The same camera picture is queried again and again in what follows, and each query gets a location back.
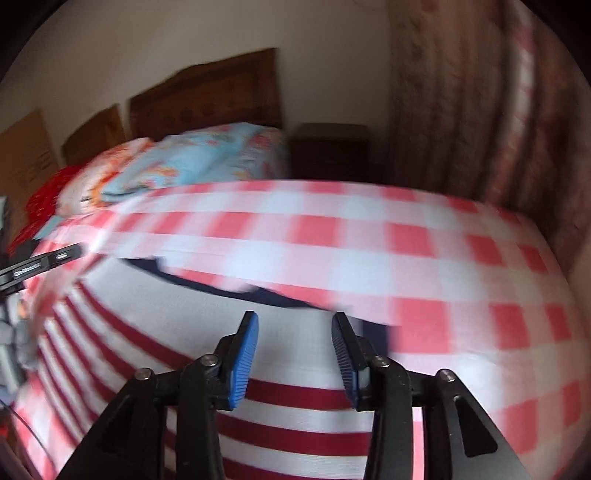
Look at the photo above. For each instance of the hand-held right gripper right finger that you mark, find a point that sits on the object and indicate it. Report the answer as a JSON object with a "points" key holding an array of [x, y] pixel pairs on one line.
{"points": [[346, 360]]}

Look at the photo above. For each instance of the cardboard box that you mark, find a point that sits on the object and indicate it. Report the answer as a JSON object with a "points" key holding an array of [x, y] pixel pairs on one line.
{"points": [[27, 157]]}

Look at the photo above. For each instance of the floral curtain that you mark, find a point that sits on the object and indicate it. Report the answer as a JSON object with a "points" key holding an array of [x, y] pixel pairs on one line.
{"points": [[438, 92]]}

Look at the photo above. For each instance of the large wooden headboard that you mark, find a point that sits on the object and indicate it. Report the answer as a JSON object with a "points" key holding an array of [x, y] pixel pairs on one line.
{"points": [[207, 92]]}

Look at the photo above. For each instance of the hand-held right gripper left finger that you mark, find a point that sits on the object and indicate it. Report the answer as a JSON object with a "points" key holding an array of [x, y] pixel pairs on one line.
{"points": [[244, 360]]}

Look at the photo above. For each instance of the blue floral pillow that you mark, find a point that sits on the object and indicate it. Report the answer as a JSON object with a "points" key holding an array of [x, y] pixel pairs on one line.
{"points": [[198, 157]]}

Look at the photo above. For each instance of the orange floral pillow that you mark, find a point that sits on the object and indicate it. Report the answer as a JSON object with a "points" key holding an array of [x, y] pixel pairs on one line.
{"points": [[87, 184]]}

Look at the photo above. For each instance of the small wooden headboard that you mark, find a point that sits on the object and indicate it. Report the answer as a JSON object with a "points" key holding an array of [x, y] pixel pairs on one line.
{"points": [[92, 138]]}

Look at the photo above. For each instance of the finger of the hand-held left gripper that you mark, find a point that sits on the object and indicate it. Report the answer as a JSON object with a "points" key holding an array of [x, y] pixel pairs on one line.
{"points": [[41, 264]]}

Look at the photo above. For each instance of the light blue sheet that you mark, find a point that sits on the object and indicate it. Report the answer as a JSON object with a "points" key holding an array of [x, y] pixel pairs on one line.
{"points": [[51, 225]]}

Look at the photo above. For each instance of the red and grey striped sweater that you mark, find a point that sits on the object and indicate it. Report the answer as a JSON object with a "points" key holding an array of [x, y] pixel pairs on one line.
{"points": [[138, 323]]}

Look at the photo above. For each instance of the red patterned blanket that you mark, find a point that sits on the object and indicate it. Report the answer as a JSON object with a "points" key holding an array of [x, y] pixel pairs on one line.
{"points": [[41, 198]]}

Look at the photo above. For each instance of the pink checkered blanket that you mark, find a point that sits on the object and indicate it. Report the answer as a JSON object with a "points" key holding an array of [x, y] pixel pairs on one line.
{"points": [[369, 240]]}

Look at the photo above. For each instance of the dark wooden nightstand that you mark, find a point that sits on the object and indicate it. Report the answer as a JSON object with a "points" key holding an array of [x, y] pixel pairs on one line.
{"points": [[332, 152]]}

